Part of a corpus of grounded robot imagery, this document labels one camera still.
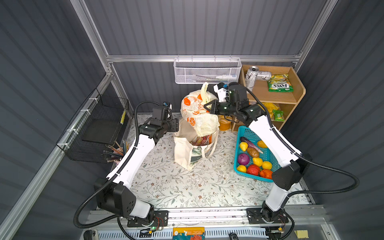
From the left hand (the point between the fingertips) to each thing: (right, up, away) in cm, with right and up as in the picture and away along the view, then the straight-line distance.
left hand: (172, 121), depth 80 cm
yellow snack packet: (+62, +10, +17) cm, 65 cm away
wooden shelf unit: (+63, +11, +2) cm, 64 cm away
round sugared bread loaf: (+33, -1, +25) cm, 41 cm away
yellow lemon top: (+50, -24, +8) cm, 56 cm away
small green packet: (+65, +4, +14) cm, 67 cm away
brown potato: (+48, -19, +11) cm, 53 cm away
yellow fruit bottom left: (+40, -27, +6) cm, 48 cm away
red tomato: (+45, -27, +3) cm, 53 cm away
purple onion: (+42, -23, +9) cm, 48 cm away
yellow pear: (+44, -16, +16) cm, 49 cm away
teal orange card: (+9, -53, -10) cm, 55 cm away
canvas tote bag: (+9, -19, +1) cm, 21 cm away
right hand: (+17, +7, -8) cm, 20 cm away
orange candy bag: (+17, -13, +16) cm, 27 cm away
